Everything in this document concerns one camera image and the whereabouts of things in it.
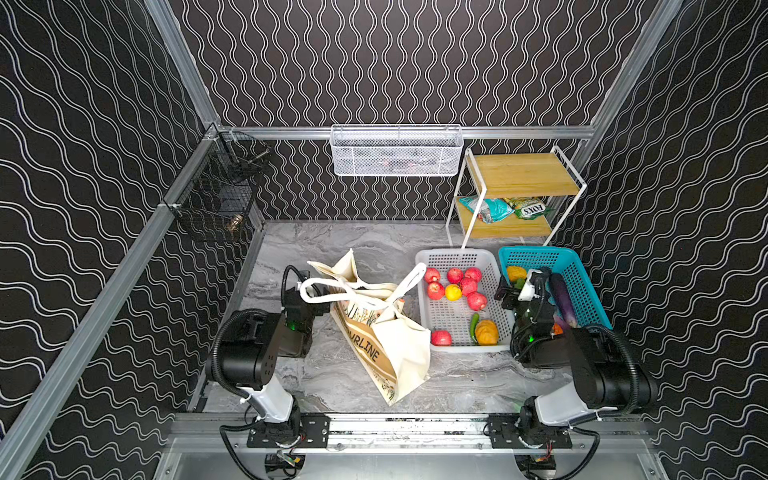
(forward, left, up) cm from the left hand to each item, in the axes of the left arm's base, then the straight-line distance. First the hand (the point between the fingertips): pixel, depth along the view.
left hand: (319, 289), depth 95 cm
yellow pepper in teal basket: (+10, -65, -3) cm, 66 cm away
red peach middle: (+3, -48, -1) cm, 48 cm away
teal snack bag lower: (+25, -55, +12) cm, 62 cm away
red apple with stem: (-2, -50, -2) cm, 50 cm away
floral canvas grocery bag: (-25, -24, +14) cm, 38 cm away
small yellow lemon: (+1, -43, -2) cm, 43 cm away
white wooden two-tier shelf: (+32, -66, +13) cm, 74 cm away
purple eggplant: (-4, -78, -6) cm, 78 cm away
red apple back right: (+9, -50, -1) cm, 51 cm away
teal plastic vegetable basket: (-1, -82, -2) cm, 82 cm away
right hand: (+2, -63, +5) cm, 63 cm away
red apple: (-14, -38, -2) cm, 41 cm away
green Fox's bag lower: (+27, -68, +12) cm, 74 cm away
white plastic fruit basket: (0, -47, -5) cm, 47 cm away
